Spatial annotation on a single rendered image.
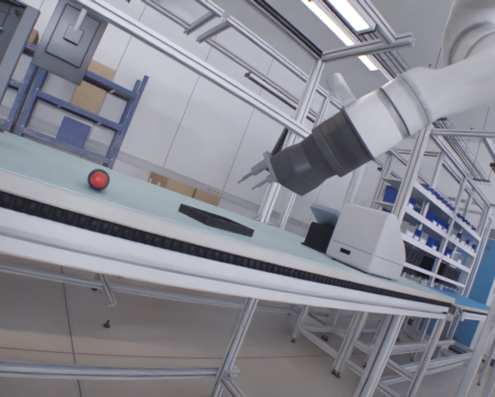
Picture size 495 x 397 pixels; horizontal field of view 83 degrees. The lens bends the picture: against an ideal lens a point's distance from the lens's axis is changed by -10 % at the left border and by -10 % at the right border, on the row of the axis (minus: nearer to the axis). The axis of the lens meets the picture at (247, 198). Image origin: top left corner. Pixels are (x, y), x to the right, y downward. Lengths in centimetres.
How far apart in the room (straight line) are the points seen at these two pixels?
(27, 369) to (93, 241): 115
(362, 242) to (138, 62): 446
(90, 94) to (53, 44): 184
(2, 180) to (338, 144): 35
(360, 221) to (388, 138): 38
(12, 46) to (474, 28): 59
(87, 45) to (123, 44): 246
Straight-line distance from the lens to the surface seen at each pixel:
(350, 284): 66
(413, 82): 40
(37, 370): 149
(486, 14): 45
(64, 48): 245
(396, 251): 80
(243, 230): 52
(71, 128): 419
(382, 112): 39
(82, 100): 420
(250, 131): 559
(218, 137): 527
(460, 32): 44
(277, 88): 297
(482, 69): 40
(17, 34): 56
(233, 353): 173
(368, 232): 73
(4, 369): 148
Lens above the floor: 105
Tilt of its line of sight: 2 degrees up
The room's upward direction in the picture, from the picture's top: 20 degrees clockwise
